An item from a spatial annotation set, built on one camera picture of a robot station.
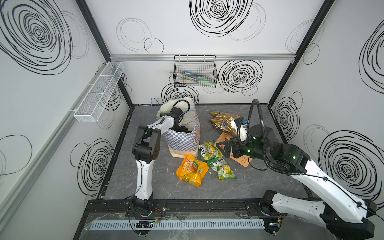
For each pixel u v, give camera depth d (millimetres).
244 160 864
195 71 886
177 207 751
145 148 567
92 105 736
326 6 718
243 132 539
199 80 866
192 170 808
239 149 539
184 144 788
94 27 775
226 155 546
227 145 531
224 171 804
